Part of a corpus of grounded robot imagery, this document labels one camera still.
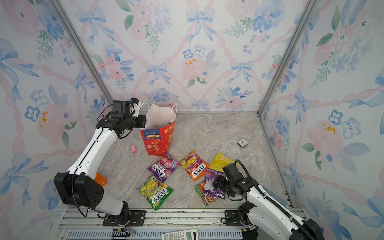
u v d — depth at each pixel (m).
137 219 0.73
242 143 1.00
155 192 0.80
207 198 0.80
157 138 0.82
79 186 0.42
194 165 0.90
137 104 0.72
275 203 0.49
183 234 0.69
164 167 0.87
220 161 0.92
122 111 0.61
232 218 0.74
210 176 0.84
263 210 0.50
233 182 0.64
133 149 0.97
